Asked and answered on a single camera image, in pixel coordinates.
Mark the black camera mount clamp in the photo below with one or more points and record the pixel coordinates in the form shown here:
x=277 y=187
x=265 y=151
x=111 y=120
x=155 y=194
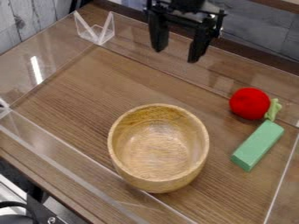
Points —
x=36 y=213

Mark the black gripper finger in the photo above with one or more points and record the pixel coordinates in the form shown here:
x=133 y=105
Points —
x=159 y=30
x=206 y=31

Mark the green rectangular block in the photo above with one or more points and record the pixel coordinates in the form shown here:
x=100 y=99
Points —
x=257 y=145

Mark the red plush tomato toy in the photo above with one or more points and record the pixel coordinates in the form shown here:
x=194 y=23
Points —
x=251 y=104

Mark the brown wooden bowl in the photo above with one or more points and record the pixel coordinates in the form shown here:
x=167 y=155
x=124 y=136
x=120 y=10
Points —
x=158 y=144

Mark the clear acrylic corner bracket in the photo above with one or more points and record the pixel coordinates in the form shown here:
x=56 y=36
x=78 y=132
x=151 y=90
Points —
x=96 y=34

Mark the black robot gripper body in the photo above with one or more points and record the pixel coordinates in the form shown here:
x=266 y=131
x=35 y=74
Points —
x=187 y=13

